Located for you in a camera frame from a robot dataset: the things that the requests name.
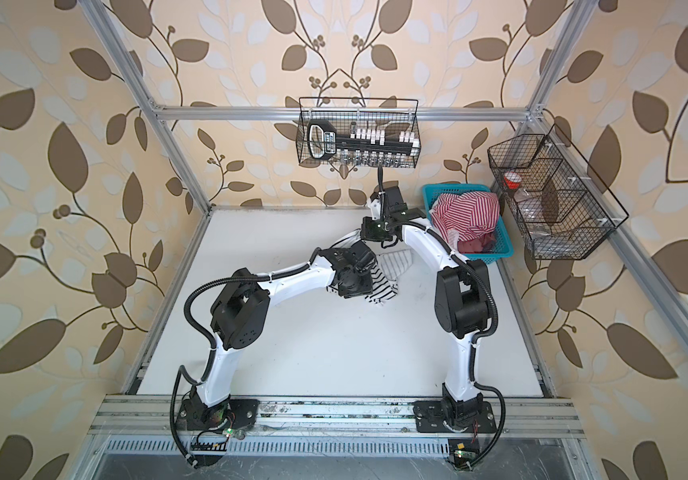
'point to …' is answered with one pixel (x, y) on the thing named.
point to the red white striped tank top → (467, 220)
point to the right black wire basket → (560, 205)
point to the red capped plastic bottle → (512, 180)
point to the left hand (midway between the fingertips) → (374, 288)
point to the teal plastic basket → (503, 247)
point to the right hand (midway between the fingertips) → (362, 234)
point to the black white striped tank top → (389, 265)
